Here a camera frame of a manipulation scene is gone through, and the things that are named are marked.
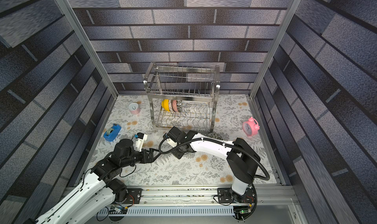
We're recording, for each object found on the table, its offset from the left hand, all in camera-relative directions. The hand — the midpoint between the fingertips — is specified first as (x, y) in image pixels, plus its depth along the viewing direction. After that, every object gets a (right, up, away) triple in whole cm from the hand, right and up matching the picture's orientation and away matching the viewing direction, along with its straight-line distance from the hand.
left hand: (157, 152), depth 74 cm
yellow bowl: (-1, +26, +26) cm, 37 cm away
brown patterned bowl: (+6, +25, +25) cm, 36 cm away
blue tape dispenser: (-34, +6, +18) cm, 39 cm away
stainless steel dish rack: (+13, +30, +21) cm, 39 cm away
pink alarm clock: (+55, +11, +16) cm, 59 cm away
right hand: (+9, -2, +10) cm, 13 cm away
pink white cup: (-23, +23, +29) cm, 44 cm away
